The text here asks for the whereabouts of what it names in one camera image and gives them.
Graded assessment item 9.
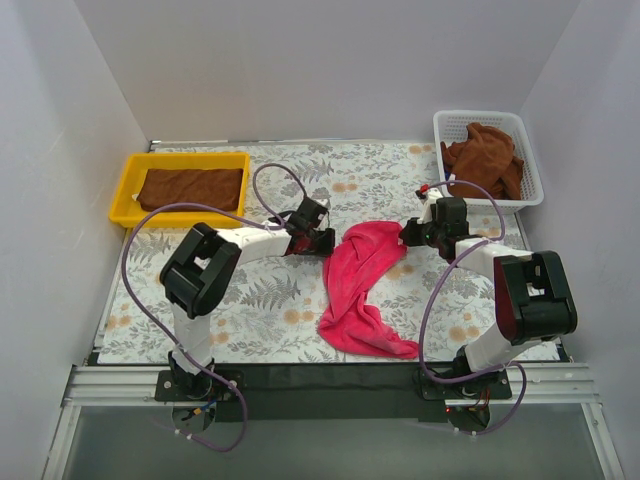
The pink towel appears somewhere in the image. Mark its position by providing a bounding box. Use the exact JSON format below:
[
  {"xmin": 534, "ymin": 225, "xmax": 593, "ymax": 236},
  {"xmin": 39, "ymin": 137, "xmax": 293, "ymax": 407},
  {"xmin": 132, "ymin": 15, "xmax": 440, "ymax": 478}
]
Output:
[{"xmin": 317, "ymin": 221, "xmax": 418, "ymax": 360}]

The brown towel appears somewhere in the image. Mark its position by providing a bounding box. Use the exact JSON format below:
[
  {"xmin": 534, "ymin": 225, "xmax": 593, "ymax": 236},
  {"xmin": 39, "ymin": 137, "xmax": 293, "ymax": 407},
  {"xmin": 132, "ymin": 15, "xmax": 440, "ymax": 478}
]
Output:
[
  {"xmin": 136, "ymin": 169, "xmax": 243, "ymax": 211},
  {"xmin": 440, "ymin": 122, "xmax": 524, "ymax": 201}
]

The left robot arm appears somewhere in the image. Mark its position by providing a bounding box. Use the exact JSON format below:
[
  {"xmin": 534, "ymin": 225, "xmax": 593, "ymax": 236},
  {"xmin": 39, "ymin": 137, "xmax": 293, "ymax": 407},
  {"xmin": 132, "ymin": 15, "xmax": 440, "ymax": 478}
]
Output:
[{"xmin": 160, "ymin": 197, "xmax": 335, "ymax": 377}]

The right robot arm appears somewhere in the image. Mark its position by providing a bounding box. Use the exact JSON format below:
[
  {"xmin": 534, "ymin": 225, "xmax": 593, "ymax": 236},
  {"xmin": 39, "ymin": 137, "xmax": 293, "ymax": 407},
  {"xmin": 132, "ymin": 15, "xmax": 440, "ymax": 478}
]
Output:
[{"xmin": 399, "ymin": 190, "xmax": 578, "ymax": 385}]

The brown towel in basket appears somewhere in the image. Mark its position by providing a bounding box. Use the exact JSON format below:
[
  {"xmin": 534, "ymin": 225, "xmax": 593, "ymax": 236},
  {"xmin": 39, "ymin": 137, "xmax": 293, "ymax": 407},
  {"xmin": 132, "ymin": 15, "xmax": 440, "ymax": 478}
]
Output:
[{"xmin": 440, "ymin": 122, "xmax": 524, "ymax": 201}]

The yellow plastic tray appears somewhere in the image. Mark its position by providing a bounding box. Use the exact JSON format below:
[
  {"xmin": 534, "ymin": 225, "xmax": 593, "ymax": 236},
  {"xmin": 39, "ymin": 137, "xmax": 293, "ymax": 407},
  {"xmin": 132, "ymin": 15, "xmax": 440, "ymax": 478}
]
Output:
[{"xmin": 109, "ymin": 152, "xmax": 250, "ymax": 229}]

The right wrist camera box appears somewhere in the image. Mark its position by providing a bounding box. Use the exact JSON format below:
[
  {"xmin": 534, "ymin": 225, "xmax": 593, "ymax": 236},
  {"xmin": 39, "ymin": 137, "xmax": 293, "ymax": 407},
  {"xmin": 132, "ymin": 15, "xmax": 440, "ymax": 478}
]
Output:
[{"xmin": 415, "ymin": 185, "xmax": 442, "ymax": 224}]

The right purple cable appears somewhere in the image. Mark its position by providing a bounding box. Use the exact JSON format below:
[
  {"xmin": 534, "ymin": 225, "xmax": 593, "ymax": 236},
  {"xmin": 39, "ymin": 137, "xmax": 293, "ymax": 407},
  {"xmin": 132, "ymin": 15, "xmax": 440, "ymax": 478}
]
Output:
[{"xmin": 417, "ymin": 180, "xmax": 527, "ymax": 437}]

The purple cable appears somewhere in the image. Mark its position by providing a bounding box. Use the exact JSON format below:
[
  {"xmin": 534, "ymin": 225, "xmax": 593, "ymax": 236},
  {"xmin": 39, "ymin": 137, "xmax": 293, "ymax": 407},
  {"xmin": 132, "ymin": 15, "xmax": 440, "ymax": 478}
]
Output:
[
  {"xmin": 122, "ymin": 163, "xmax": 314, "ymax": 454},
  {"xmin": 417, "ymin": 180, "xmax": 527, "ymax": 437}
]

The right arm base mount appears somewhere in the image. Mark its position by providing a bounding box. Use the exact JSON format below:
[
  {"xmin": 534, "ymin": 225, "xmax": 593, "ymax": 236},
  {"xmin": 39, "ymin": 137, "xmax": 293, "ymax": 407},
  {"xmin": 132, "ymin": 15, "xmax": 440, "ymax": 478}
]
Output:
[{"xmin": 412, "ymin": 368, "xmax": 512, "ymax": 402}]

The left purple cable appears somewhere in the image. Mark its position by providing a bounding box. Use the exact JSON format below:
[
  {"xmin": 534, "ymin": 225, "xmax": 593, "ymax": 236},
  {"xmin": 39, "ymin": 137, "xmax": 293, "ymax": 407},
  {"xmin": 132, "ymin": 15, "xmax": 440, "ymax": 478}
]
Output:
[{"xmin": 122, "ymin": 163, "xmax": 314, "ymax": 454}]

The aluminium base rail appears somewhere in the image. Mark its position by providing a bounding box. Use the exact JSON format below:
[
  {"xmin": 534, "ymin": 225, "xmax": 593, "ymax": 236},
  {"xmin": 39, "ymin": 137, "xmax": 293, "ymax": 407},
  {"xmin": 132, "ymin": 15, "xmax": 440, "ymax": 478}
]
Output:
[{"xmin": 44, "ymin": 363, "xmax": 624, "ymax": 479}]

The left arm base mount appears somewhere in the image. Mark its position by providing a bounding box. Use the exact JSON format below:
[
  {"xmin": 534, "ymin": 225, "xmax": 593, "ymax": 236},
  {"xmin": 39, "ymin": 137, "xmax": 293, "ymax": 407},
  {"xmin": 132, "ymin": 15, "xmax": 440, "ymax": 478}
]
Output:
[{"xmin": 153, "ymin": 369, "xmax": 238, "ymax": 403}]

